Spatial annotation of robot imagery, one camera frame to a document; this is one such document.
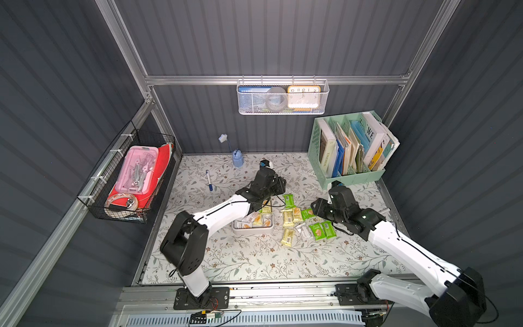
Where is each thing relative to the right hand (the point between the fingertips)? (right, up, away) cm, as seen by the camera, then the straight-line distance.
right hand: (318, 204), depth 80 cm
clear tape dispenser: (-66, +2, -13) cm, 67 cm away
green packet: (-9, -1, +19) cm, 21 cm away
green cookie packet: (+2, -13, +9) cm, 16 cm away
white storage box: (-26, -13, +9) cm, 31 cm away
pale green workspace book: (+7, +25, +12) cm, 28 cm away
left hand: (-14, +9, +6) cm, 18 cm away
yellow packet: (-11, -8, +13) cm, 19 cm away
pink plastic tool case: (-67, +13, -8) cm, 69 cm away
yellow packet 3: (-11, -13, +9) cm, 19 cm away
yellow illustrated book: (+35, +21, +22) cm, 47 cm away
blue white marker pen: (-51, +6, +25) cm, 57 cm away
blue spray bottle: (-37, +20, +31) cm, 52 cm away
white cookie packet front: (-30, -10, +9) cm, 32 cm away
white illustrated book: (+30, +30, +14) cm, 45 cm away
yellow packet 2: (-7, -8, +13) cm, 17 cm away
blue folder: (+15, +17, +18) cm, 28 cm away
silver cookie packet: (-4, -13, +9) cm, 16 cm away
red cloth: (-60, +19, -3) cm, 64 cm away
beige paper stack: (+18, +26, +11) cm, 33 cm away
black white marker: (+36, -5, +16) cm, 40 cm away
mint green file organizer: (+5, +22, +28) cm, 36 cm away
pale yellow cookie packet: (-25, -9, +11) cm, 29 cm away
